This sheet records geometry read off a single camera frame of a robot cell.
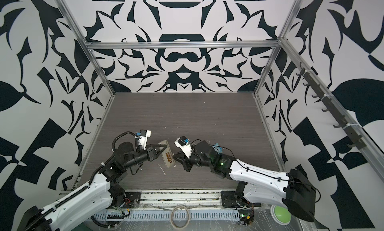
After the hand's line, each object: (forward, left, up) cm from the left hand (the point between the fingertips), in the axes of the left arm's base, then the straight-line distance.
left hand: (166, 144), depth 73 cm
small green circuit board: (-29, -37, -19) cm, 50 cm away
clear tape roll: (-29, -2, -17) cm, 33 cm away
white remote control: (-3, 0, -4) cm, 5 cm away
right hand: (-6, -4, 0) cm, 7 cm away
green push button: (-29, -52, -17) cm, 62 cm away
